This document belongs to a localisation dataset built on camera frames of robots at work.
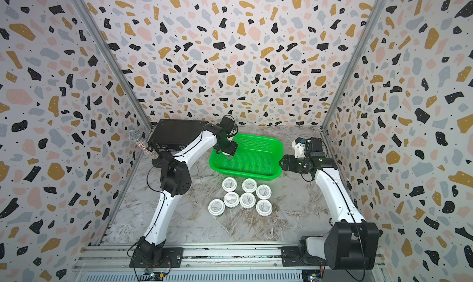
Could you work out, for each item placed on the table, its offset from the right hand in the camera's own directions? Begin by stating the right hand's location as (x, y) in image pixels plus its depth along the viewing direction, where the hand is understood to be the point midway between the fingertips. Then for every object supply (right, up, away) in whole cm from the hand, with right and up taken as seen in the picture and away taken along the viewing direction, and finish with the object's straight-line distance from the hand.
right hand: (285, 162), depth 83 cm
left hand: (-26, +6, +17) cm, 31 cm away
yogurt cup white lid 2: (-25, -17, 0) cm, 30 cm away
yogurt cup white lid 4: (-31, -19, -3) cm, 36 cm away
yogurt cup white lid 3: (-10, -20, -2) cm, 22 cm away
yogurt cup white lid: (-17, -17, 0) cm, 24 cm away
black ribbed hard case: (-68, +15, +38) cm, 79 cm away
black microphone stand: (-64, 0, +19) cm, 67 cm away
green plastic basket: (-12, +1, +24) cm, 27 cm away
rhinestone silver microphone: (-65, +12, -4) cm, 66 cm away
